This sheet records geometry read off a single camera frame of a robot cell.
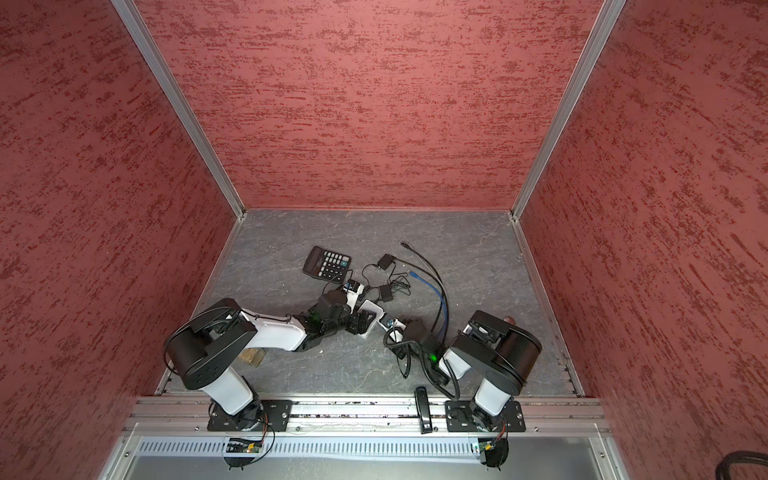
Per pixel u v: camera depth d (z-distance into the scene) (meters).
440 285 1.00
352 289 0.81
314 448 0.77
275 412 0.75
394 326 0.76
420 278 1.01
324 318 0.72
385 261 1.04
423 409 0.72
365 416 0.76
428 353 0.69
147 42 0.76
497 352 0.46
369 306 0.92
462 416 0.74
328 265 1.02
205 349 0.46
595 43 0.76
